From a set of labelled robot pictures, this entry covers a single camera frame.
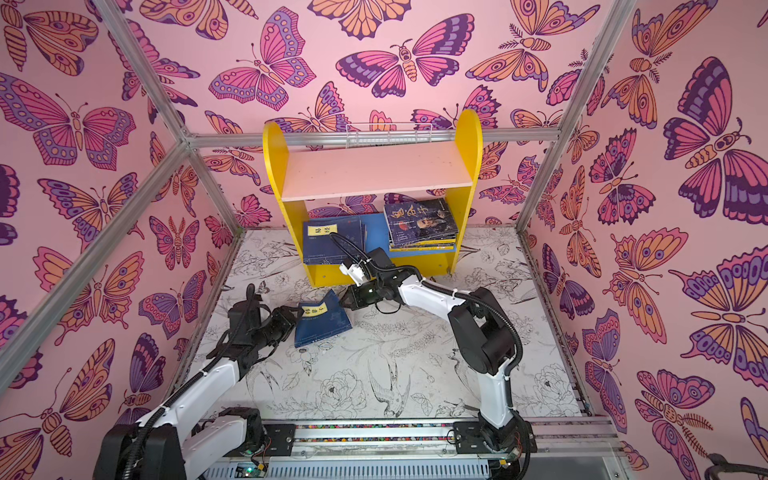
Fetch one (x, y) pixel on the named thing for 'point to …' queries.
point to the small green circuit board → (249, 470)
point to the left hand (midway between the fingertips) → (303, 309)
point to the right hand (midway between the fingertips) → (339, 300)
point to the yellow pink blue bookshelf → (352, 200)
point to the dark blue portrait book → (421, 221)
